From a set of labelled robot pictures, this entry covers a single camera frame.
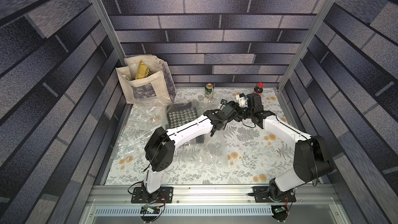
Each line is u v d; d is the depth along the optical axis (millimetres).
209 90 1069
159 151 487
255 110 684
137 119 993
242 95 831
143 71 979
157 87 982
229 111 647
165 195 738
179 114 927
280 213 724
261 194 727
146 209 710
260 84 1233
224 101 744
